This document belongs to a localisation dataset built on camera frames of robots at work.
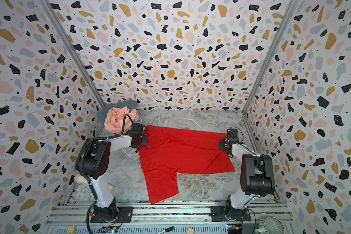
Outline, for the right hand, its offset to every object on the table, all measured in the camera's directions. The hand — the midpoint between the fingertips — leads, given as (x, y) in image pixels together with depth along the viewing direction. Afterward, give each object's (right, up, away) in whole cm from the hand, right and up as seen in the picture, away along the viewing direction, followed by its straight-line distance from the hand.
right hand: (222, 141), depth 96 cm
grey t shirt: (-67, +27, +17) cm, 74 cm away
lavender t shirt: (-59, +16, +9) cm, 62 cm away
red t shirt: (-36, -8, +2) cm, 37 cm away
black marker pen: (-33, -39, -26) cm, 58 cm away
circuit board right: (0, -40, -25) cm, 47 cm away
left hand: (-53, +2, +4) cm, 54 cm away
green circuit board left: (-61, -39, -26) cm, 77 cm away
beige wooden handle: (-82, -19, -15) cm, 86 cm away
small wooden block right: (-22, -39, -28) cm, 53 cm away
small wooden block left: (-78, -39, -28) cm, 92 cm away
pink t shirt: (-74, +15, +6) cm, 76 cm away
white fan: (+17, -38, -25) cm, 49 cm away
